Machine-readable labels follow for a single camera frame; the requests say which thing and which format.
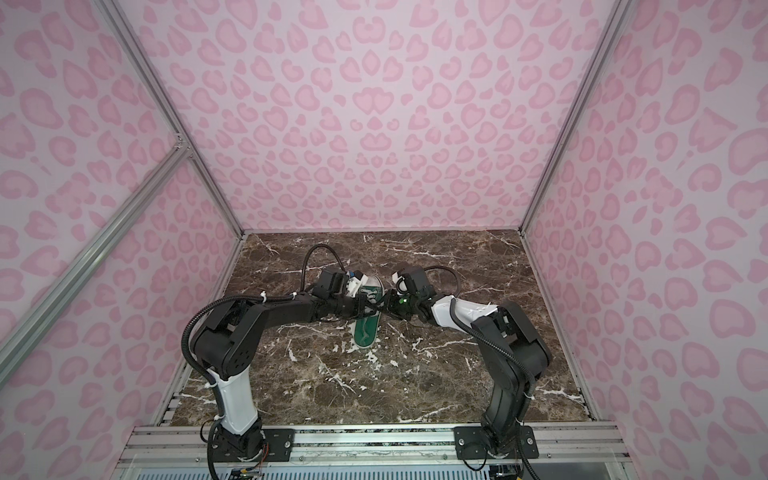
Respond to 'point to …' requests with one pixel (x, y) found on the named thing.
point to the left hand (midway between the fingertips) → (381, 307)
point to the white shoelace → (372, 299)
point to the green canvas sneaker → (366, 328)
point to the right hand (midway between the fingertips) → (378, 305)
